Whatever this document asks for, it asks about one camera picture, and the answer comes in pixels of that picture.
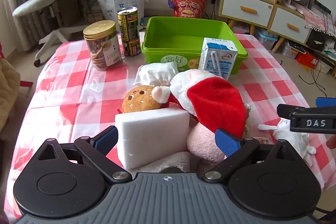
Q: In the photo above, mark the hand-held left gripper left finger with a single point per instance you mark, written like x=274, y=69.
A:
x=106, y=141

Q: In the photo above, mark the white shopping bag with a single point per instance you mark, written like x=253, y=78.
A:
x=131, y=2

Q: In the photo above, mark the red santa hat plush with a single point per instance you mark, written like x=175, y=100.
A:
x=215, y=100

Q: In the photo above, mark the clear storage box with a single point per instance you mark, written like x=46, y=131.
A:
x=266, y=39

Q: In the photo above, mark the beige fluffy towel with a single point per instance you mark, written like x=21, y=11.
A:
x=173, y=162

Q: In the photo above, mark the black drink can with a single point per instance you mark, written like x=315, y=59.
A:
x=128, y=32

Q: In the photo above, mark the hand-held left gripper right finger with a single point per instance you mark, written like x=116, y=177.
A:
x=227, y=142

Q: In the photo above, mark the red snack bucket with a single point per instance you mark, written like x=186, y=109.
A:
x=190, y=3

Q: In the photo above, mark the blue white milk carton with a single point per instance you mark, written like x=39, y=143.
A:
x=216, y=58

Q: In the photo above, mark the beige seat cushion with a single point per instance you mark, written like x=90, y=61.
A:
x=9, y=92

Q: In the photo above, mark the green plastic bin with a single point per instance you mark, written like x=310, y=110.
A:
x=178, y=35

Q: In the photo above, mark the low white drawer cabinet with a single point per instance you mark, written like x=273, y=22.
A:
x=291, y=26

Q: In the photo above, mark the person's right hand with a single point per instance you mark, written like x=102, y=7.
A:
x=331, y=142

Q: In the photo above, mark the white cat plush toy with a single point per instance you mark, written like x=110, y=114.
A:
x=291, y=142

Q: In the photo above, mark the pink plush toy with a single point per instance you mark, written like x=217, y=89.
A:
x=203, y=144

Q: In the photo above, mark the white sponge block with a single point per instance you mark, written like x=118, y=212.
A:
x=155, y=134

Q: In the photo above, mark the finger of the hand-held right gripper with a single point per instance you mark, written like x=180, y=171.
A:
x=302, y=115
x=326, y=102

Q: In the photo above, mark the brown burger plush toy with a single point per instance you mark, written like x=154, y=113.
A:
x=137, y=100

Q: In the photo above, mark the red checkered tablecloth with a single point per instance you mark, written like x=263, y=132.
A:
x=65, y=98

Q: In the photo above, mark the gold lid cookie jar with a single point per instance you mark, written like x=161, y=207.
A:
x=103, y=45

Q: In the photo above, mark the white cloth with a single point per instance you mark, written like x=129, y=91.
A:
x=156, y=71

